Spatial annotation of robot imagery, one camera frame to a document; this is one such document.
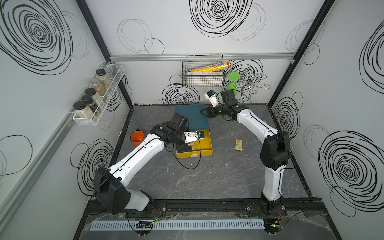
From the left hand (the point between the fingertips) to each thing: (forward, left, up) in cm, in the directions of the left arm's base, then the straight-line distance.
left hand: (188, 138), depth 79 cm
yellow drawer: (-3, -8, -4) cm, 10 cm away
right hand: (+19, -9, +3) cm, 21 cm away
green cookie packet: (+7, -32, -17) cm, 37 cm away
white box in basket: (+31, -9, +16) cm, 36 cm away
